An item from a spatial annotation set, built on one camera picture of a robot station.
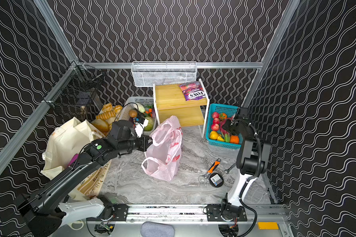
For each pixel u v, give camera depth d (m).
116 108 1.16
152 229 0.68
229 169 0.90
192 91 0.80
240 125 0.69
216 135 1.00
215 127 1.03
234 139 0.95
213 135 0.98
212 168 0.90
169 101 0.78
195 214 0.76
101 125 1.04
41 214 0.38
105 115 1.13
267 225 0.70
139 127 0.59
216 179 0.84
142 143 0.60
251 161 0.53
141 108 1.13
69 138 0.77
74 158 0.78
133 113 1.08
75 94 0.94
